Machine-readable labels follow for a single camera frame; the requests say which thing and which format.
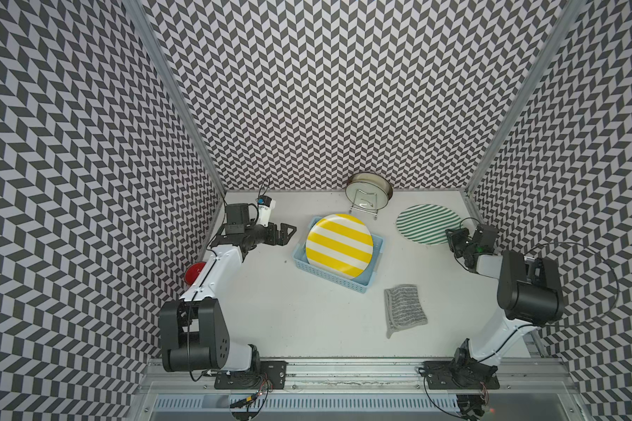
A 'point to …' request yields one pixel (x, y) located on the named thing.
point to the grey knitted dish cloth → (403, 308)
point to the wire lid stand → (365, 202)
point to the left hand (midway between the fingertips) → (281, 227)
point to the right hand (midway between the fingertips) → (444, 232)
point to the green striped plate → (427, 223)
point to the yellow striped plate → (339, 246)
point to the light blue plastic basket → (359, 283)
